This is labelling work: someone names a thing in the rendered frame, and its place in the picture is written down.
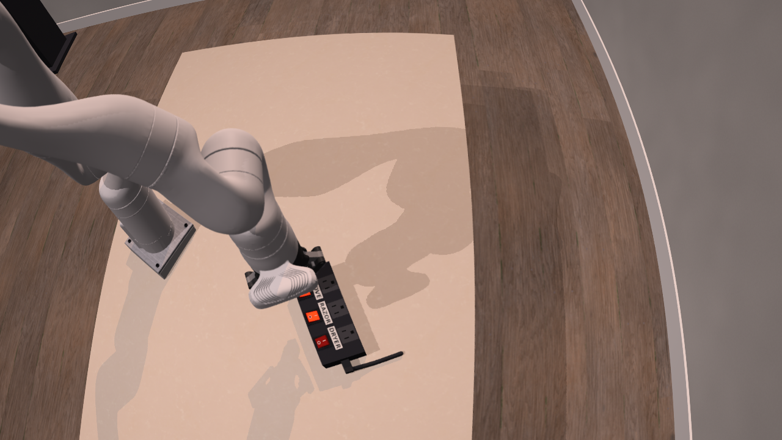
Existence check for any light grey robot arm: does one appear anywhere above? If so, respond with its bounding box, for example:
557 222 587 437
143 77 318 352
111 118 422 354
0 2 318 309

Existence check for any black power strip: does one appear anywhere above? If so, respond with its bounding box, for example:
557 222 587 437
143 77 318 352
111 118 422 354
297 261 403 374

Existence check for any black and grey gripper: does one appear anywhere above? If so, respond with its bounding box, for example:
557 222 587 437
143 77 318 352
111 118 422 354
245 241 326 290

